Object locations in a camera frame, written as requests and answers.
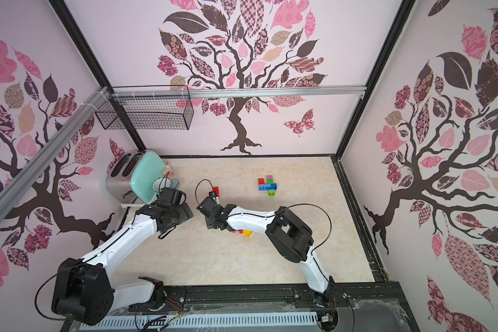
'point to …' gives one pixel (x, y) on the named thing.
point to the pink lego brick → (269, 177)
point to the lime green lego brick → (271, 192)
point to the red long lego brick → (216, 189)
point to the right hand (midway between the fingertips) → (212, 216)
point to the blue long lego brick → (267, 187)
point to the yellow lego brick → (247, 232)
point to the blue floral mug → (162, 182)
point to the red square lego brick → (261, 181)
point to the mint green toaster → (131, 176)
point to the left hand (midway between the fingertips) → (181, 221)
